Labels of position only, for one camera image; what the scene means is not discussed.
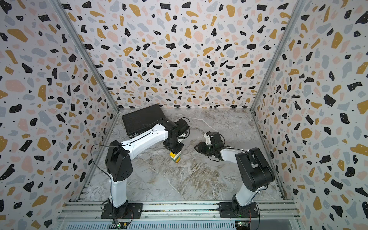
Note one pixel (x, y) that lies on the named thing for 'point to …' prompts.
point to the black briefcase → (138, 121)
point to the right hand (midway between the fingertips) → (196, 148)
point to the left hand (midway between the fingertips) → (178, 151)
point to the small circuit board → (119, 225)
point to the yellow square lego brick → (178, 160)
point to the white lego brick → (176, 156)
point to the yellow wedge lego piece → (172, 155)
